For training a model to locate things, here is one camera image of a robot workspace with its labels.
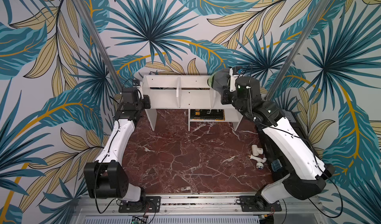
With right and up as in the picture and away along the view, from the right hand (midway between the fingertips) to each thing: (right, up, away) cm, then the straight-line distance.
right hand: (226, 86), depth 65 cm
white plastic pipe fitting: (+24, -35, +24) cm, 49 cm away
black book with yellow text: (-5, -13, +27) cm, 30 cm away
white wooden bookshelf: (-14, 0, +23) cm, 27 cm away
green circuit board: (-41, -63, +5) cm, 76 cm away
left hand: (-41, -3, +16) cm, 44 cm away
